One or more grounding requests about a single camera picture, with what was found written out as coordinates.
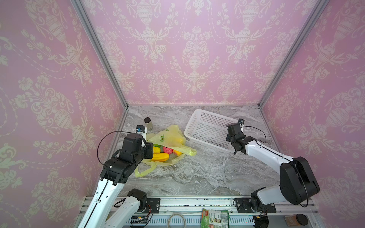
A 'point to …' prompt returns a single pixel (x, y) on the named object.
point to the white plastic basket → (210, 128)
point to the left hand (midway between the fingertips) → (150, 144)
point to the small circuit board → (139, 220)
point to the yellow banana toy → (160, 157)
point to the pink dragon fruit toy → (167, 150)
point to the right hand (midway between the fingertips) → (234, 133)
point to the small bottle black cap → (147, 119)
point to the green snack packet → (215, 219)
